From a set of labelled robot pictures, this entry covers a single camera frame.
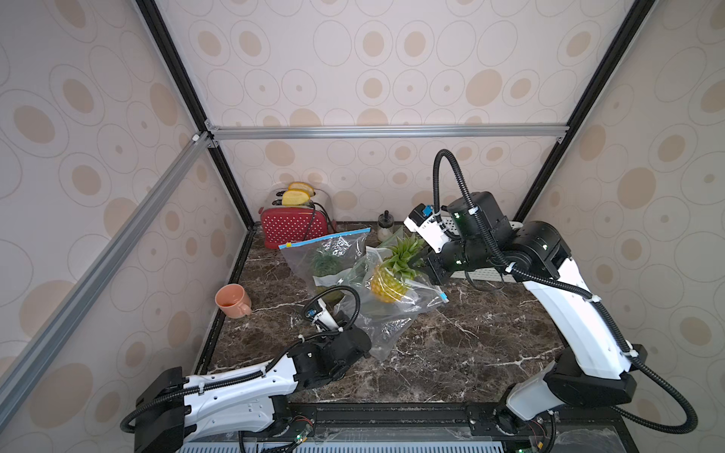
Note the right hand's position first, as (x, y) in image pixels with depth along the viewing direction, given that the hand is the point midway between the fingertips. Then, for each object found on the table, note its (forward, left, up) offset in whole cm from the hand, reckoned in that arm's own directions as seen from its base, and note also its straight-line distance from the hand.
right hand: (408, 268), depth 59 cm
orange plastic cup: (+7, +53, -30) cm, 62 cm away
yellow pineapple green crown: (0, +3, -4) cm, 5 cm away
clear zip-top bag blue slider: (-6, +5, -21) cm, 22 cm away
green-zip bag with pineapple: (-3, -2, -9) cm, 10 cm away
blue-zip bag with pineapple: (+14, +22, -18) cm, 32 cm away
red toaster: (+36, +41, -23) cm, 59 cm away
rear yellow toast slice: (+50, +36, -17) cm, 64 cm away
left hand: (0, +13, -22) cm, 26 cm away
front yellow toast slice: (+43, +38, -16) cm, 59 cm away
